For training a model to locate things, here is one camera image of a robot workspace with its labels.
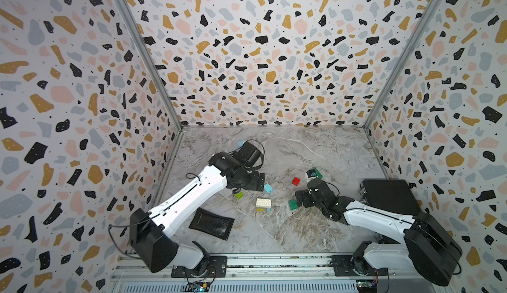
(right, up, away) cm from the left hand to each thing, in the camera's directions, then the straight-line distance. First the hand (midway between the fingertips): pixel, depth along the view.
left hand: (254, 184), depth 76 cm
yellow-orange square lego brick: (+2, -13, +11) cm, 18 cm away
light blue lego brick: (+6, -5, +18) cm, 20 cm away
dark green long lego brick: (+31, +1, +23) cm, 39 cm away
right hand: (+22, -6, +12) cm, 26 cm away
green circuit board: (-18, -35, -6) cm, 40 cm away
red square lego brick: (+19, -3, +21) cm, 29 cm away
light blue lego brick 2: (+6, -13, +11) cm, 18 cm away
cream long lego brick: (+4, -10, +9) cm, 14 cm away
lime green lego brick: (-8, -8, +14) cm, 18 cm away
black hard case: (+62, -7, +13) cm, 64 cm away
